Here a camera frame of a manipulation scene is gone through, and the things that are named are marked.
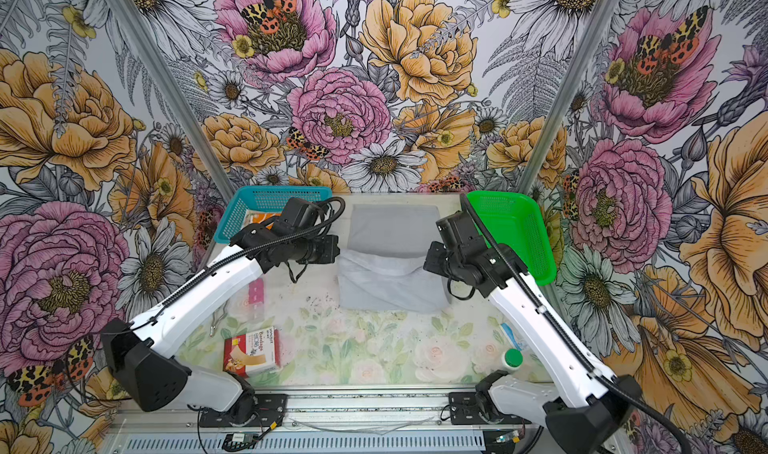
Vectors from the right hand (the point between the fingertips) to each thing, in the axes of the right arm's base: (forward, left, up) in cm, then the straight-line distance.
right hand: (433, 268), depth 73 cm
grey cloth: (+6, +13, -9) cm, 17 cm away
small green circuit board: (-30, +45, -23) cm, 59 cm away
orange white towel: (+34, +58, -18) cm, 70 cm away
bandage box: (-12, +47, -19) cm, 52 cm away
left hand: (+4, +24, -2) cm, 25 cm away
